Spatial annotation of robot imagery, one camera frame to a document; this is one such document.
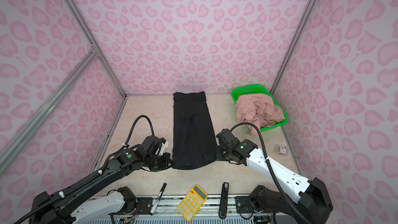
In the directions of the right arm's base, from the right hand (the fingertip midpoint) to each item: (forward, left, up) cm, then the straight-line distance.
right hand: (217, 154), depth 78 cm
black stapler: (-19, -3, -8) cm, 21 cm away
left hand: (-5, +20, +1) cm, 21 cm away
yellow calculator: (-20, +12, -10) cm, 25 cm away
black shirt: (+11, +13, -10) cm, 20 cm away
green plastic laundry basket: (+52, -31, -4) cm, 61 cm away
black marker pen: (-21, +29, -10) cm, 38 cm away
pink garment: (+26, -25, +4) cm, 36 cm away
